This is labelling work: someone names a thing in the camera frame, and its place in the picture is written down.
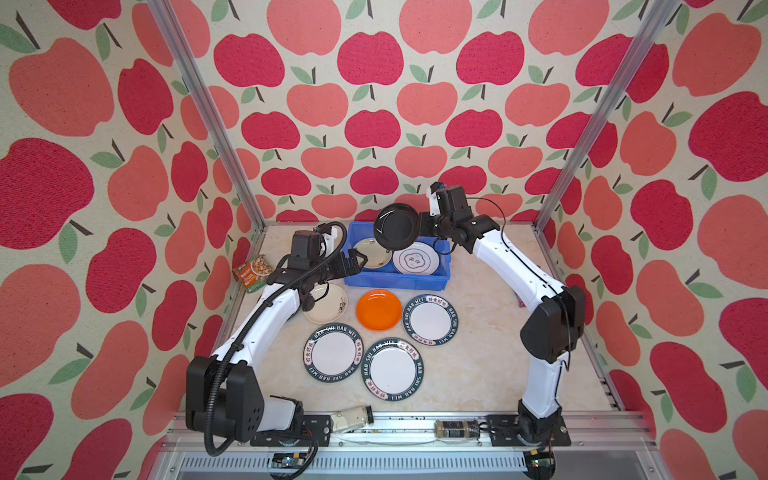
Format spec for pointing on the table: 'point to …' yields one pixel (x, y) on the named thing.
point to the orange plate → (379, 310)
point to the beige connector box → (351, 418)
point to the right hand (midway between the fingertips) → (423, 219)
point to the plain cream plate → (328, 309)
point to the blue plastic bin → (389, 277)
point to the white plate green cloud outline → (417, 259)
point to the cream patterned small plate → (377, 255)
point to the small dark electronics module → (457, 429)
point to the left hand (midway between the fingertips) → (359, 262)
